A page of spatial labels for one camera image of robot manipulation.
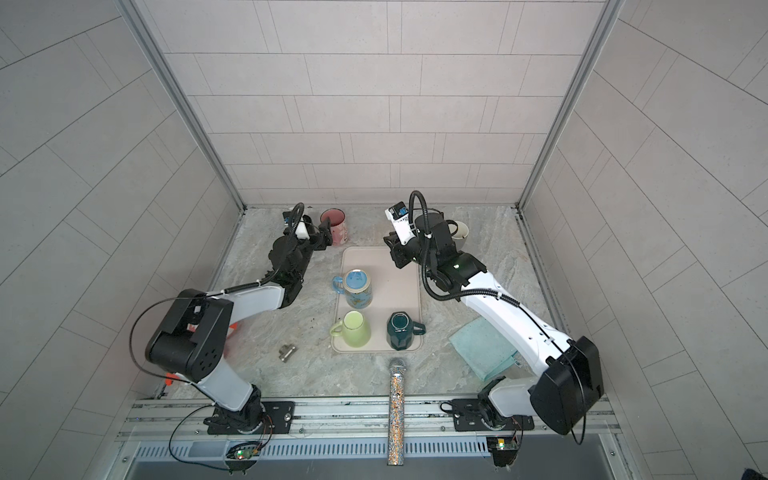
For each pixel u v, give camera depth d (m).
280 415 0.71
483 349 0.81
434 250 0.55
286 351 0.79
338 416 0.72
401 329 0.75
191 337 0.45
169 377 0.47
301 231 0.77
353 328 0.76
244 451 0.64
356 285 0.83
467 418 0.71
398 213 0.62
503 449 0.68
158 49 0.77
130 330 0.57
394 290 0.93
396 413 0.69
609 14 0.71
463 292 0.51
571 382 0.38
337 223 0.96
